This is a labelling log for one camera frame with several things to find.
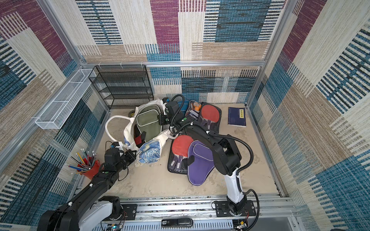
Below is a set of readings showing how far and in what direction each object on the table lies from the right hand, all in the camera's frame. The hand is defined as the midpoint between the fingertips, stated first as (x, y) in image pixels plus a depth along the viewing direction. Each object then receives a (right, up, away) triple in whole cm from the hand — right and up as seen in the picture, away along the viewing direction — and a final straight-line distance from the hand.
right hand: (160, 117), depth 88 cm
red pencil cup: (-38, -27, -7) cm, 48 cm away
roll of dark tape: (-28, +3, +28) cm, 39 cm away
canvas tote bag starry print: (-7, -20, -5) cm, 22 cm away
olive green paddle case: (-8, -1, -1) cm, 8 cm away
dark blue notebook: (+54, +1, +25) cm, 59 cm away
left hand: (-13, -20, -1) cm, 24 cm away
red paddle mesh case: (+33, 0, +20) cm, 38 cm away
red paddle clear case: (+11, -21, +4) cm, 24 cm away
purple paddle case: (+26, -26, -1) cm, 37 cm away
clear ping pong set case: (+21, +6, +23) cm, 32 cm away
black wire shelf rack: (-28, +24, +21) cm, 42 cm away
